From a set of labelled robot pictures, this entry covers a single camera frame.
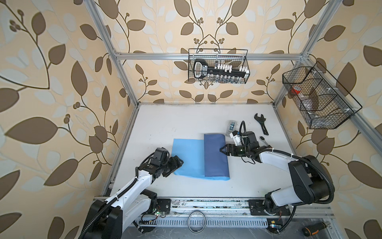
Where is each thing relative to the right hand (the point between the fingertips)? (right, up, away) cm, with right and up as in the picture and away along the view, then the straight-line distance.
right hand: (225, 151), depth 89 cm
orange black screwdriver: (+36, -30, -22) cm, 52 cm away
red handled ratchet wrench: (+27, +7, +10) cm, 30 cm away
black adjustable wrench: (+31, +19, +20) cm, 41 cm away
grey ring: (-17, -30, -18) cm, 39 cm away
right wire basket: (+46, +28, -16) cm, 56 cm away
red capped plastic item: (+43, +38, 0) cm, 57 cm away
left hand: (-26, -6, -5) cm, 27 cm away
